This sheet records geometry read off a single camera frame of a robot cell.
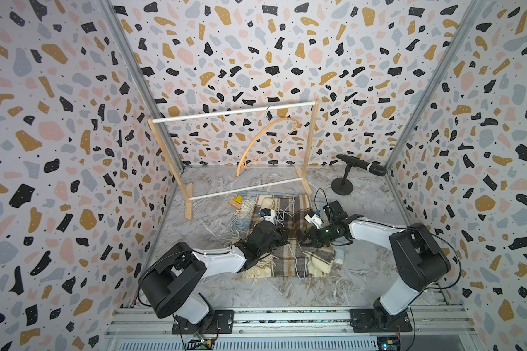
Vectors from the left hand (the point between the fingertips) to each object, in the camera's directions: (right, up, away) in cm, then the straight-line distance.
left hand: (293, 230), depth 85 cm
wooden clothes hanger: (-26, +35, +36) cm, 56 cm away
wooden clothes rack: (-49, +11, +21) cm, 54 cm away
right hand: (+4, -6, +2) cm, 8 cm away
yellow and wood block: (-26, +9, +21) cm, 35 cm away
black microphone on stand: (+28, +17, +27) cm, 43 cm away
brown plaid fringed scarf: (-5, -13, +1) cm, 14 cm away
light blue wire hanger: (-4, +3, +3) cm, 6 cm away
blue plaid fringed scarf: (-22, +7, +18) cm, 30 cm away
